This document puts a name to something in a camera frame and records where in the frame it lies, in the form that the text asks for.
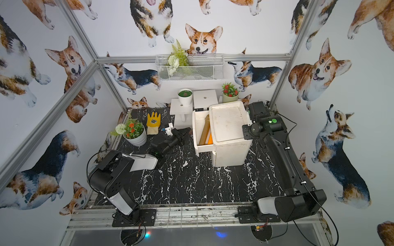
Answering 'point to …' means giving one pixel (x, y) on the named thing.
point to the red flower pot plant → (230, 93)
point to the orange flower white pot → (133, 131)
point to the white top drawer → (201, 128)
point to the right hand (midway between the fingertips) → (248, 130)
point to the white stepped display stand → (183, 114)
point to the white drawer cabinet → (230, 147)
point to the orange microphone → (210, 141)
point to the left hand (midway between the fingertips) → (192, 126)
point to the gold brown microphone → (205, 130)
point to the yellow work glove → (153, 123)
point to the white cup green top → (185, 96)
